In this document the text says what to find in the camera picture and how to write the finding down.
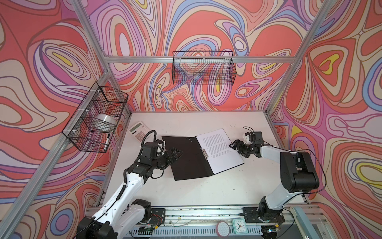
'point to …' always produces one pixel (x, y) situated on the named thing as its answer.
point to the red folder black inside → (192, 162)
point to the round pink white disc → (223, 229)
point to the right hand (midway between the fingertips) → (234, 151)
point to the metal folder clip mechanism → (204, 153)
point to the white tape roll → (107, 118)
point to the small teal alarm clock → (239, 225)
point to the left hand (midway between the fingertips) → (179, 156)
